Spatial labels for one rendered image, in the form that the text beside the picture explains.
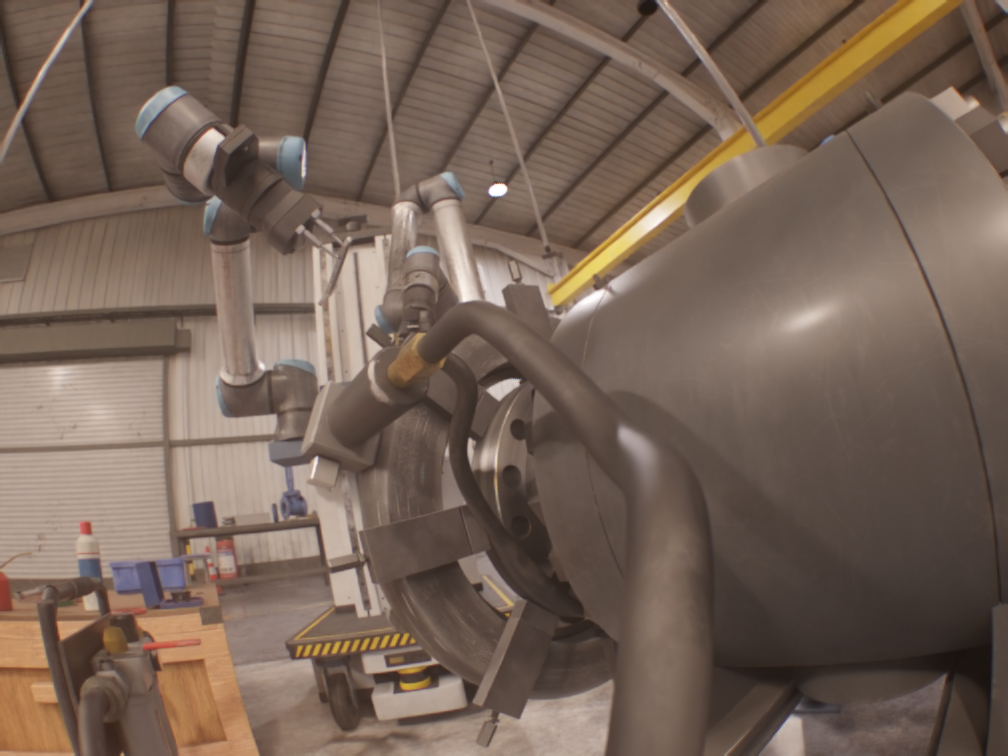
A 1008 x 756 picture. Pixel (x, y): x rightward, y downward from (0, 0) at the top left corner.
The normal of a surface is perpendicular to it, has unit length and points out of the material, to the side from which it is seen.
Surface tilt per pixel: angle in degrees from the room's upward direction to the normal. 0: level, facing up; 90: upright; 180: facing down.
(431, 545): 90
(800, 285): 70
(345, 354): 90
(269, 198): 107
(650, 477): 34
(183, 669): 90
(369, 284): 90
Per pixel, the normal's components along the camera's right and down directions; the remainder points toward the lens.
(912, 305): -0.83, -0.16
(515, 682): 0.56, -0.33
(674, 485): -0.11, -0.89
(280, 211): 0.40, -0.17
